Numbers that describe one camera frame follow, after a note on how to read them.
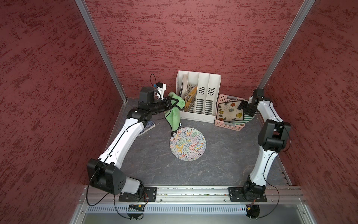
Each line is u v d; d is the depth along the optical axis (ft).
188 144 3.02
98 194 6.23
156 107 2.03
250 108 2.82
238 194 2.40
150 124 3.38
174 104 2.30
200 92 3.84
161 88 2.18
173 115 2.42
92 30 2.60
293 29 2.60
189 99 3.25
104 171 1.28
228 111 3.54
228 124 3.24
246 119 3.18
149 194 2.43
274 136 1.87
